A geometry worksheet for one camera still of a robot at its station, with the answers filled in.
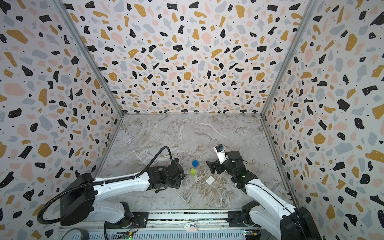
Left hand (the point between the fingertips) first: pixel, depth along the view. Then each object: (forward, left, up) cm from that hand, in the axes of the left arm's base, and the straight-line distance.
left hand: (180, 179), depth 82 cm
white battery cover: (+2, -16, -6) cm, 18 cm away
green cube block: (+6, -7, -4) cm, 10 cm away
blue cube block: (+12, -8, -5) cm, 15 cm away
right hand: (+10, -18, +8) cm, 22 cm away
